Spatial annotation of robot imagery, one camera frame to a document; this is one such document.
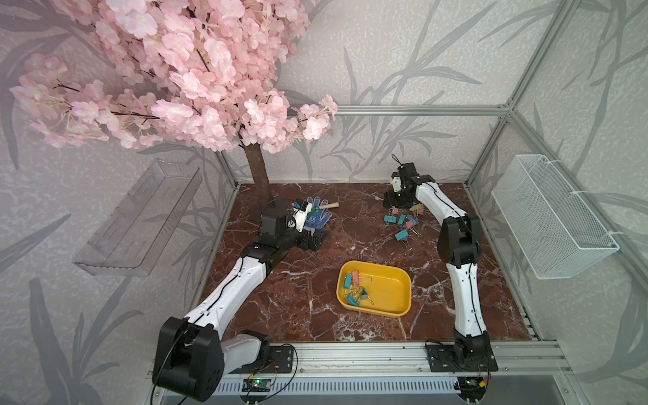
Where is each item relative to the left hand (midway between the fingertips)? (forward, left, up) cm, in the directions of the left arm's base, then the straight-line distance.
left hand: (316, 226), depth 81 cm
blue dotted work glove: (+18, +1, -20) cm, 27 cm away
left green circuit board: (-41, +16, -20) cm, 48 cm away
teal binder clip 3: (-18, -12, -16) cm, 27 cm away
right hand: (+22, -29, -13) cm, 39 cm away
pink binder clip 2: (-10, -14, -18) cm, 25 cm away
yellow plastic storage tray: (-14, -20, -18) cm, 30 cm away
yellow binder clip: (-14, -14, -19) cm, 28 cm away
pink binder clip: (+20, -32, -17) cm, 42 cm away
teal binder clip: (+16, -30, -18) cm, 38 cm away
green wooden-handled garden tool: (+24, -1, -20) cm, 31 cm away
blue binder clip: (+16, -39, -17) cm, 46 cm away
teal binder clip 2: (-10, -11, -18) cm, 23 cm away
